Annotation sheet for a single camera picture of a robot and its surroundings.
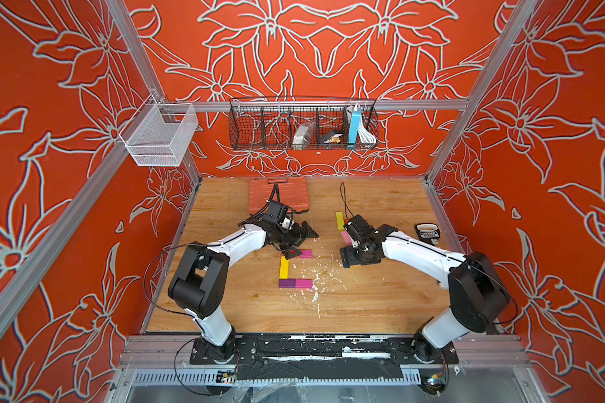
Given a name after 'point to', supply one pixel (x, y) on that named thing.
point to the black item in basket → (330, 138)
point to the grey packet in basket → (302, 134)
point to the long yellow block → (284, 272)
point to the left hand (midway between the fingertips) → (313, 241)
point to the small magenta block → (306, 253)
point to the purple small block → (287, 283)
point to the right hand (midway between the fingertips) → (348, 259)
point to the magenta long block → (303, 284)
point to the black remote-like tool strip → (428, 232)
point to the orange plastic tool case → (293, 191)
